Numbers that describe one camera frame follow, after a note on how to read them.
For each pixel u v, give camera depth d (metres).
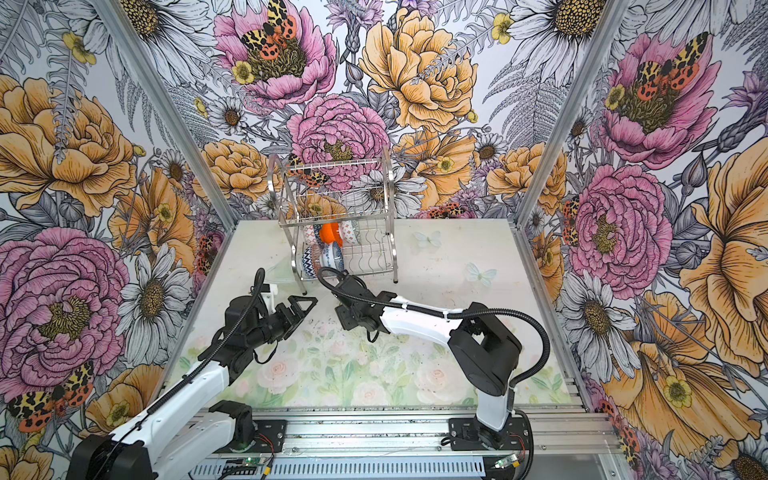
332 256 0.94
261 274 0.73
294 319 0.73
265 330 0.70
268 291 0.76
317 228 1.08
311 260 0.93
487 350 0.47
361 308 0.66
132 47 0.76
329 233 1.02
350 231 1.02
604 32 0.75
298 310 0.74
